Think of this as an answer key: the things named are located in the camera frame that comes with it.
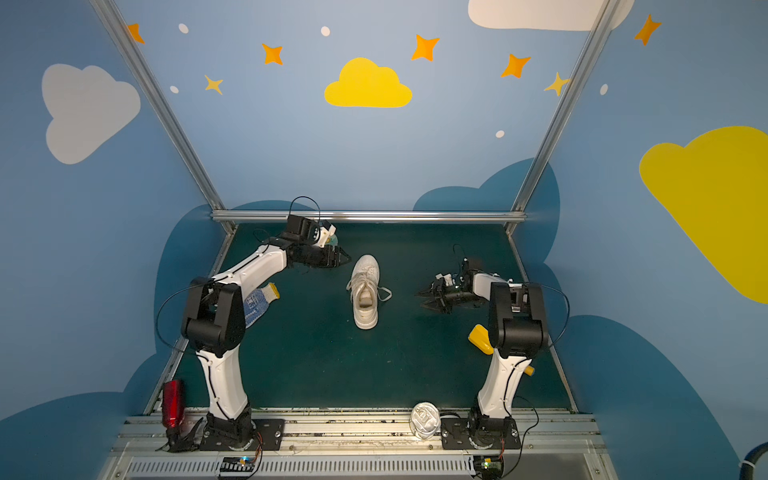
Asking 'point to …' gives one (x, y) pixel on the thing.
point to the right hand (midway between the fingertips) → (420, 297)
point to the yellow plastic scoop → (480, 337)
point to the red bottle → (173, 402)
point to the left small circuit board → (238, 464)
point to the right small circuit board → (488, 467)
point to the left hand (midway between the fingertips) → (342, 257)
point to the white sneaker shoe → (365, 282)
